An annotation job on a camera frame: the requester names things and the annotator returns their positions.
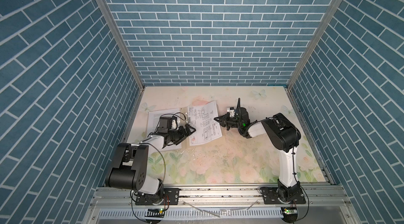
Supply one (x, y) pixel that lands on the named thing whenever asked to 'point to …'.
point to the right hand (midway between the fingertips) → (212, 117)
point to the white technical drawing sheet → (201, 118)
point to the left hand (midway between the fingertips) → (191, 132)
